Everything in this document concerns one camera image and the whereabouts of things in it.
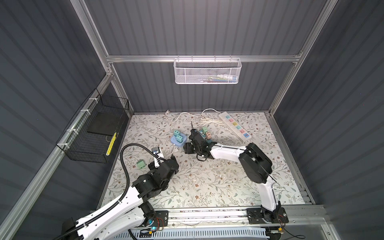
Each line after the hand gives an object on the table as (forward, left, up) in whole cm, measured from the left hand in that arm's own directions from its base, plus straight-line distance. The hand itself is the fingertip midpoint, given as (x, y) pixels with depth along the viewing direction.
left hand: (167, 158), depth 76 cm
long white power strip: (+26, -49, -13) cm, 56 cm away
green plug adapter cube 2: (+5, +18, -15) cm, 24 cm away
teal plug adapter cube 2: (+19, -5, -9) cm, 22 cm away
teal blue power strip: (+19, -25, -13) cm, 34 cm away
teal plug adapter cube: (+24, -3, -10) cm, 26 cm away
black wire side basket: (+7, +37, +11) cm, 39 cm away
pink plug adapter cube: (+21, -24, -10) cm, 34 cm away
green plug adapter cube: (+26, -23, -10) cm, 36 cm away
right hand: (+14, -11, -12) cm, 21 cm away
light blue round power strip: (+19, -2, -14) cm, 24 cm away
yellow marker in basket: (+1, +25, +10) cm, 27 cm away
